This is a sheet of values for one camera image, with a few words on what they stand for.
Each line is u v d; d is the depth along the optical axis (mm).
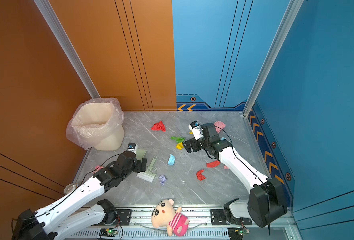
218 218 725
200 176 856
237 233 699
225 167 886
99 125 787
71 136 790
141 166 725
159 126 1085
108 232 707
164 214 673
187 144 726
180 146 982
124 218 742
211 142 623
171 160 917
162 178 849
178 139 1031
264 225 413
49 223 408
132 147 711
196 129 725
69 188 724
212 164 917
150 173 875
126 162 600
